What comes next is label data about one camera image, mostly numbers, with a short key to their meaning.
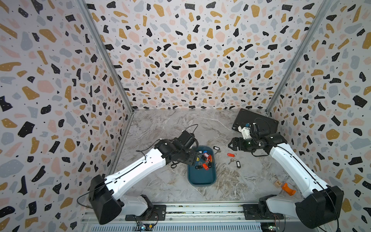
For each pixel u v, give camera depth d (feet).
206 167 2.95
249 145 2.21
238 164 3.02
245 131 2.44
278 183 2.68
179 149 1.81
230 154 3.17
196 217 2.40
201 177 2.80
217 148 3.25
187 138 1.85
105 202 1.21
